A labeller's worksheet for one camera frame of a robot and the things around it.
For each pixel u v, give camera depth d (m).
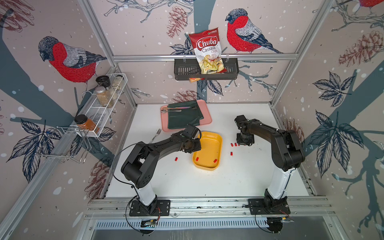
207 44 0.82
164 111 1.15
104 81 0.74
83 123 0.60
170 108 1.18
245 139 0.83
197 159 0.91
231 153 0.93
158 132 1.04
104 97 0.71
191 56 0.94
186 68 0.95
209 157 0.92
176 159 0.90
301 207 0.75
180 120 1.11
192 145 0.79
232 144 0.97
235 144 0.97
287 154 0.51
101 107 0.77
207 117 1.12
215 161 0.89
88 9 0.72
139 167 0.47
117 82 0.86
